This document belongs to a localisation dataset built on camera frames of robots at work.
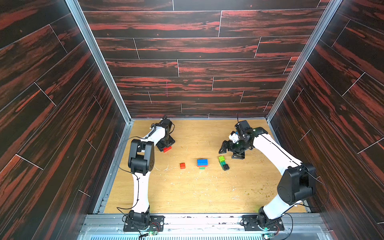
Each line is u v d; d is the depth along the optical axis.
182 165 0.93
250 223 0.73
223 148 0.77
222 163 0.93
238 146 0.72
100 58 0.84
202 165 0.93
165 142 0.89
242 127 0.69
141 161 0.59
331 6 0.66
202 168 0.93
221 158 0.93
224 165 0.91
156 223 0.73
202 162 0.94
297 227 0.74
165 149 1.01
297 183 0.44
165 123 0.87
